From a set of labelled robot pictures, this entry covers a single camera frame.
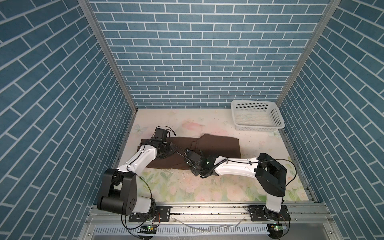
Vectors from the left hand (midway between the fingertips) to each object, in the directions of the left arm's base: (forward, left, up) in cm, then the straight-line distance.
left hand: (173, 150), depth 89 cm
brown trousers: (+8, -27, -7) cm, 29 cm away
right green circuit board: (-40, -52, -8) cm, 66 cm away
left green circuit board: (-38, +10, -10) cm, 40 cm away
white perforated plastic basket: (+32, -62, -4) cm, 70 cm away
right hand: (-7, -11, -2) cm, 13 cm away
